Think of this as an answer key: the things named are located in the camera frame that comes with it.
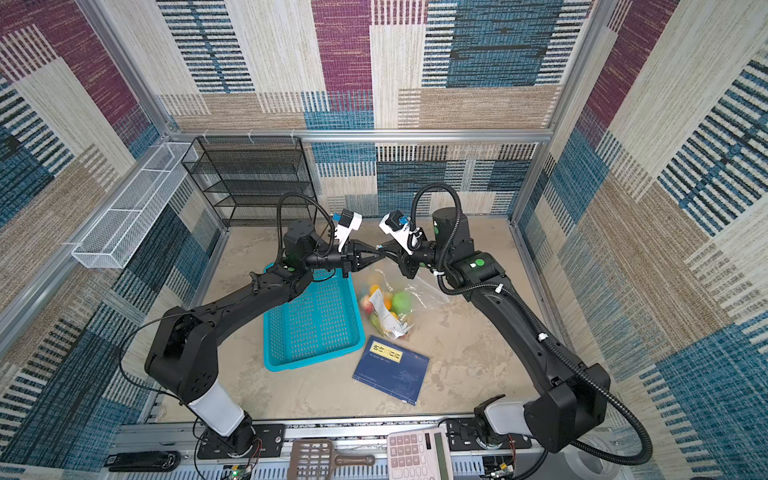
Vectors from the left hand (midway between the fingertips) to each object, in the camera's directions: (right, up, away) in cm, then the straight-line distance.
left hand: (384, 253), depth 72 cm
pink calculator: (+8, -47, -1) cm, 47 cm away
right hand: (0, +1, 0) cm, 1 cm away
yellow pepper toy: (-4, -11, +20) cm, 23 cm away
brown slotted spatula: (-17, -49, 0) cm, 52 cm away
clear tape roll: (+50, -48, -4) cm, 69 cm away
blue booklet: (+2, -32, +12) cm, 34 cm away
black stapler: (-53, -46, -4) cm, 70 cm away
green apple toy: (+5, -15, +17) cm, 23 cm away
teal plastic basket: (-20, -23, +22) cm, 37 cm away
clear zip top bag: (+10, -10, +2) cm, 14 cm away
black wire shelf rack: (-48, +26, +39) cm, 67 cm away
